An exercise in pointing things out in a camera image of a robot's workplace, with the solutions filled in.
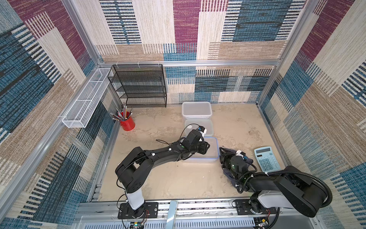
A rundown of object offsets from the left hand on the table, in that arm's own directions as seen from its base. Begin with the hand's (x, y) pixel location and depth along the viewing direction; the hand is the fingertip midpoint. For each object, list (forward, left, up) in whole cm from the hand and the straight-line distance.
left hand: (208, 148), depth 87 cm
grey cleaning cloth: (-8, -21, +1) cm, 22 cm away
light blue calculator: (-5, -37, -6) cm, 37 cm away
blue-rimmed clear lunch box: (-2, -3, -6) cm, 7 cm away
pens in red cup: (+23, +59, +4) cm, 63 cm away
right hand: (-1, -6, -1) cm, 6 cm away
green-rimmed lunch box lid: (+7, +10, +14) cm, 19 cm away
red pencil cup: (+22, +54, -3) cm, 59 cm away
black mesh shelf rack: (+48, +45, +11) cm, 66 cm away
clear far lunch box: (+30, +5, +2) cm, 31 cm away
